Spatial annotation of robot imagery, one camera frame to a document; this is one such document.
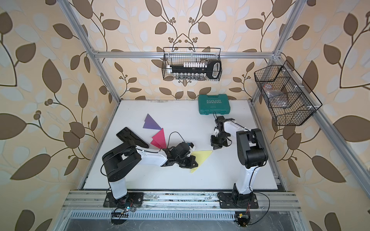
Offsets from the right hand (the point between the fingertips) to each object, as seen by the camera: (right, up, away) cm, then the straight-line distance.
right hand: (214, 147), depth 94 cm
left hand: (-12, -8, -9) cm, 17 cm away
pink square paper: (-38, +5, +4) cm, 38 cm away
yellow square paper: (-9, -5, -2) cm, 11 cm away
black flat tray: (-60, +8, +5) cm, 61 cm away
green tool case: (+3, +29, +18) cm, 35 cm away
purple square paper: (-47, +15, +15) cm, 51 cm away
